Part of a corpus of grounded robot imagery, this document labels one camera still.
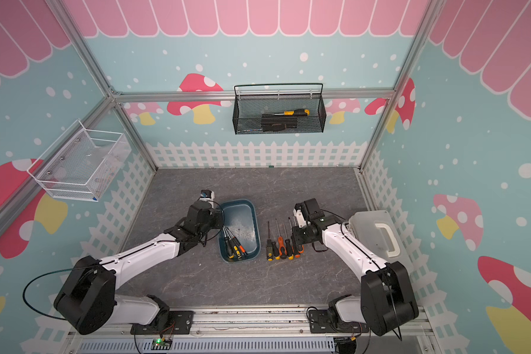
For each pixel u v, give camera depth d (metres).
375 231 0.83
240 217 0.92
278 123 0.88
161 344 0.73
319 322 0.74
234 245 0.89
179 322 0.74
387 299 0.41
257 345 1.70
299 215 0.79
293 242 0.76
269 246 0.92
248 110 0.95
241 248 0.89
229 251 0.88
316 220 0.64
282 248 0.89
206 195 0.76
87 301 0.42
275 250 0.89
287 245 0.91
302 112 0.92
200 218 0.66
